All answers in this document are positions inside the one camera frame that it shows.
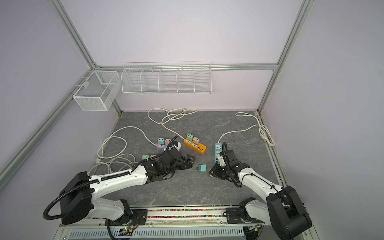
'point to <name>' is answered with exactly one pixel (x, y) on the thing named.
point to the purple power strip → (161, 147)
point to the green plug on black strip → (145, 156)
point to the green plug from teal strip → (202, 168)
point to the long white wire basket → (166, 78)
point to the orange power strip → (200, 148)
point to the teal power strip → (218, 149)
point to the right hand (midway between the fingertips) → (211, 173)
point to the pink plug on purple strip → (167, 141)
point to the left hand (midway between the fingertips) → (189, 161)
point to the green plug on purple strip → (161, 141)
